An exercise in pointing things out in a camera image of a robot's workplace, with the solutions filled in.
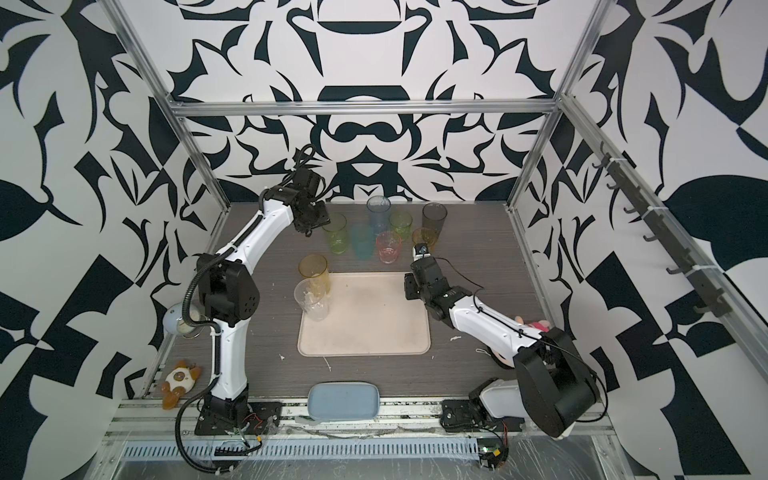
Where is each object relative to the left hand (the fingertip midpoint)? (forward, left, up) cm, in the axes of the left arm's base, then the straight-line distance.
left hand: (320, 214), depth 95 cm
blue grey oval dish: (-50, -8, -13) cm, 53 cm away
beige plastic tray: (-27, -15, -17) cm, 35 cm away
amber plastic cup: (-15, +1, -8) cm, 17 cm away
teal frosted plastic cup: (-3, -13, -8) cm, 15 cm away
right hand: (-19, -28, -6) cm, 34 cm away
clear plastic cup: (-24, +2, -9) cm, 25 cm away
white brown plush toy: (-44, +34, -14) cm, 57 cm away
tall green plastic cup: (-3, -5, -5) cm, 7 cm away
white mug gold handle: (-30, +38, -9) cm, 49 cm away
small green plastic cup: (+5, -26, -11) cm, 29 cm away
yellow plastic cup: (0, -34, -12) cm, 36 cm away
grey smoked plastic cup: (+2, -37, -3) cm, 37 cm away
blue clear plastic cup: (+9, -18, -7) cm, 22 cm away
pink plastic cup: (-4, -21, -13) cm, 25 cm away
